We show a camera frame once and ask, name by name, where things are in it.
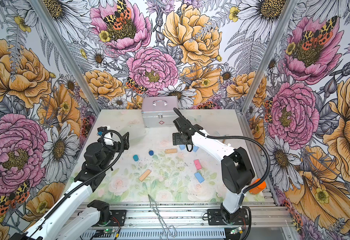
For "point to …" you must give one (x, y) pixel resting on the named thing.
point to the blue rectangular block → (199, 177)
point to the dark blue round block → (151, 152)
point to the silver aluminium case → (158, 111)
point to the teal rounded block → (135, 157)
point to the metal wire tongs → (170, 229)
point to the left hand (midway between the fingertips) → (121, 137)
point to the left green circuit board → (109, 230)
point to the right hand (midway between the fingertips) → (182, 144)
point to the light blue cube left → (182, 147)
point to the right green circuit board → (236, 230)
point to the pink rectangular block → (197, 164)
